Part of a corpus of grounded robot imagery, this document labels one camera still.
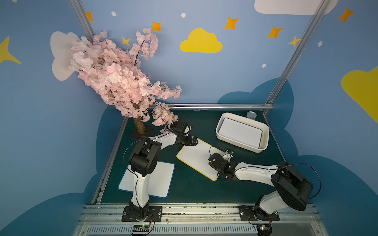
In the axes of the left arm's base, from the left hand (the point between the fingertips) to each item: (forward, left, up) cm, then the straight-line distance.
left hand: (193, 140), depth 100 cm
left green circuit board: (-50, +25, -5) cm, 56 cm away
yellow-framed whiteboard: (-10, -3, -4) cm, 11 cm away
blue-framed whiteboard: (+9, -37, -2) cm, 38 cm away
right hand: (-14, -15, -1) cm, 21 cm away
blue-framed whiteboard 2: (-27, +19, -4) cm, 33 cm away
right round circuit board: (-49, -37, -6) cm, 62 cm away
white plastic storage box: (+19, -41, +1) cm, 45 cm away
